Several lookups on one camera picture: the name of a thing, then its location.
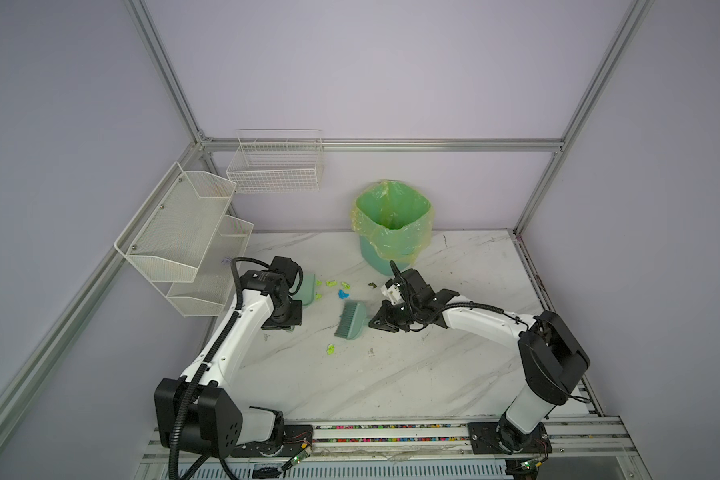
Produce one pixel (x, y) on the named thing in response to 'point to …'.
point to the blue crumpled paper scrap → (343, 295)
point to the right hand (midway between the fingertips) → (367, 325)
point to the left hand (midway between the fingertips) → (284, 326)
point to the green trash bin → (373, 263)
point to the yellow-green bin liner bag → (395, 218)
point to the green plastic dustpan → (306, 293)
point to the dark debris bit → (372, 284)
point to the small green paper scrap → (331, 349)
